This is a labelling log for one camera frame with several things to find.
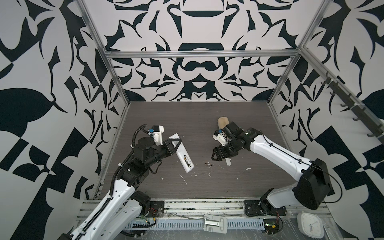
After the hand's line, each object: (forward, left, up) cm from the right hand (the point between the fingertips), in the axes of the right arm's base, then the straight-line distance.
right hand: (217, 155), depth 79 cm
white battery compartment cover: (+1, -8, -13) cm, 15 cm away
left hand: (+2, +18, +15) cm, 23 cm away
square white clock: (-29, -40, -11) cm, 50 cm away
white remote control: (-4, +17, +10) cm, 20 cm away
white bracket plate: (-28, +3, -10) cm, 30 cm away
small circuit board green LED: (-29, -23, -14) cm, 40 cm away
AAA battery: (-8, +15, +7) cm, 18 cm away
